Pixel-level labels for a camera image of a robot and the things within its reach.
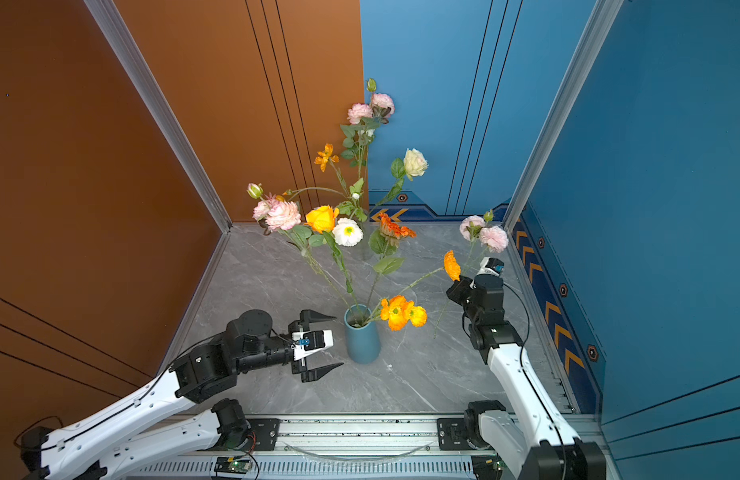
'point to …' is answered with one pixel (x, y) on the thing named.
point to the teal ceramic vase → (363, 341)
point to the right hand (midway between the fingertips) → (451, 276)
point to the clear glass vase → (363, 251)
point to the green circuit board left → (229, 464)
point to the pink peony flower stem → (484, 235)
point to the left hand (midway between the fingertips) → (336, 334)
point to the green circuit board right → (487, 467)
